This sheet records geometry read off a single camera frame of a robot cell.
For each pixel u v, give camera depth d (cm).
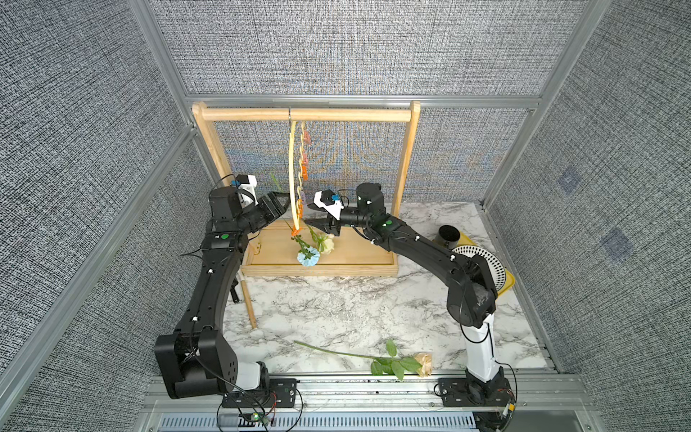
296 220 69
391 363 77
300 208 75
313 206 67
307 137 101
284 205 71
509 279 95
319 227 72
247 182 69
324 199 65
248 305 90
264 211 67
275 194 68
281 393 73
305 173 116
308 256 90
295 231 75
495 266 97
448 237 96
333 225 70
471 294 52
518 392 70
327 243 95
